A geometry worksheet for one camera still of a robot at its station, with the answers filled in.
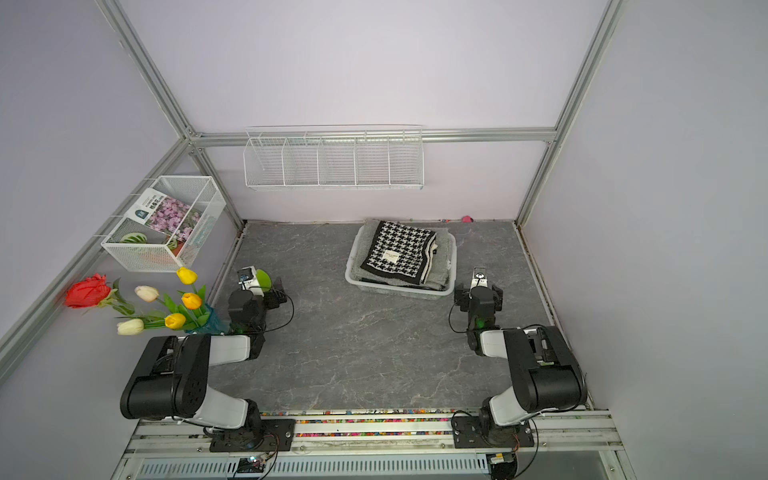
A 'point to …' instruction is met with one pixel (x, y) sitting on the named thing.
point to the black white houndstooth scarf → (401, 250)
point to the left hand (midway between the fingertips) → (266, 281)
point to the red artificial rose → (95, 291)
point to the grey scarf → (436, 279)
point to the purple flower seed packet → (164, 214)
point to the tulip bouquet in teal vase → (193, 313)
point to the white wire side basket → (132, 241)
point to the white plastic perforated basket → (403, 290)
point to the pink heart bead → (466, 219)
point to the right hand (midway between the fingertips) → (478, 283)
